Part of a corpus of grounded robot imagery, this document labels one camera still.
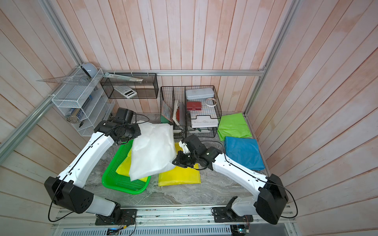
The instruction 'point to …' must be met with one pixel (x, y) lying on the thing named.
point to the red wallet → (196, 105)
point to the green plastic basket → (116, 181)
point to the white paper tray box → (204, 121)
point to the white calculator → (126, 91)
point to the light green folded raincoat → (233, 125)
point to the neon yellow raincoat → (124, 169)
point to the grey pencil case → (195, 94)
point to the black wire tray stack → (203, 111)
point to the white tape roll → (210, 105)
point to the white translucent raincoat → (152, 151)
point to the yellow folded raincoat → (179, 176)
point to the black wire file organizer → (173, 108)
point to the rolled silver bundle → (76, 114)
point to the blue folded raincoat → (244, 151)
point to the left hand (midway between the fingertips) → (138, 134)
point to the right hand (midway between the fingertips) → (172, 162)
